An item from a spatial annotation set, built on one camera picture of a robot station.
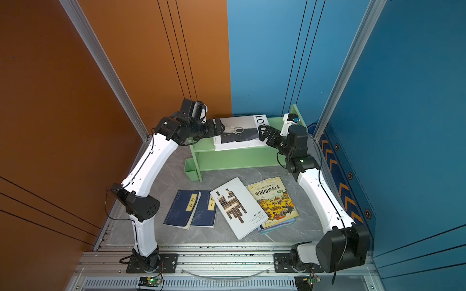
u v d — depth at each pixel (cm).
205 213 86
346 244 38
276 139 66
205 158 84
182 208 87
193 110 57
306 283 71
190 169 100
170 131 51
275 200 90
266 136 67
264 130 71
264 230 82
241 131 79
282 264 72
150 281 71
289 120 67
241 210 85
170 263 73
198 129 64
